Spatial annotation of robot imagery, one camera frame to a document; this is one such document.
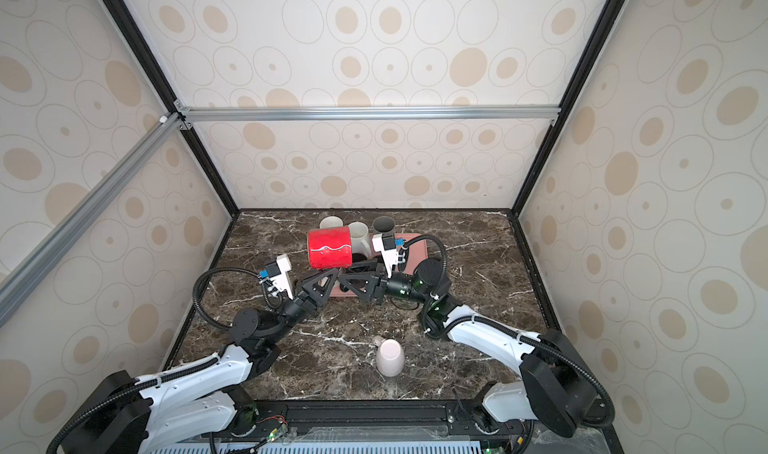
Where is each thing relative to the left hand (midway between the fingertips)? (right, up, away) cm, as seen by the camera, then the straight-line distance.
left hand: (341, 275), depth 62 cm
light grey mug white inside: (-11, +14, +44) cm, 48 cm away
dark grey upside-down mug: (+8, +12, +41) cm, 44 cm away
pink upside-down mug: (+10, -22, +13) cm, 28 cm away
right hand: (0, -1, +2) cm, 3 cm away
